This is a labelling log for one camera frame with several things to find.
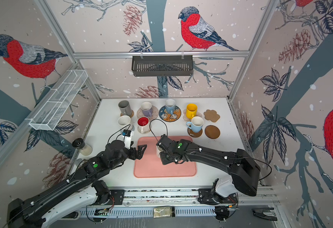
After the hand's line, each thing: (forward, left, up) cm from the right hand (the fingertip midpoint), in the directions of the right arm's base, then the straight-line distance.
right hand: (163, 158), depth 79 cm
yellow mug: (+36, -18, 0) cm, 40 cm away
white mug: (+3, +3, +5) cm, 6 cm away
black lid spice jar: (+5, +49, -2) cm, 50 cm away
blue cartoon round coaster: (+35, 0, -7) cm, 36 cm away
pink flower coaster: (+40, -25, -8) cm, 47 cm away
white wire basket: (+9, +59, +23) cm, 64 cm away
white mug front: (+27, +30, -4) cm, 41 cm away
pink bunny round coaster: (+38, +10, -7) cm, 40 cm away
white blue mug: (+24, -21, 0) cm, 32 cm away
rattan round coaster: (+36, +28, -7) cm, 47 cm away
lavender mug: (+41, +17, -4) cm, 44 cm away
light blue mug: (+41, -2, +1) cm, 41 cm away
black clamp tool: (-23, -48, -7) cm, 54 cm away
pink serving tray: (-2, +8, -8) cm, 12 cm away
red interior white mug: (+26, +17, -5) cm, 31 cm away
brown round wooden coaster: (+24, -33, -9) cm, 42 cm away
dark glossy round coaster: (+21, -20, -8) cm, 30 cm away
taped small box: (-24, -4, -4) cm, 25 cm away
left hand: (+5, +11, +10) cm, 16 cm away
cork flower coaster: (+40, -35, -10) cm, 54 cm away
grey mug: (+35, +31, +3) cm, 47 cm away
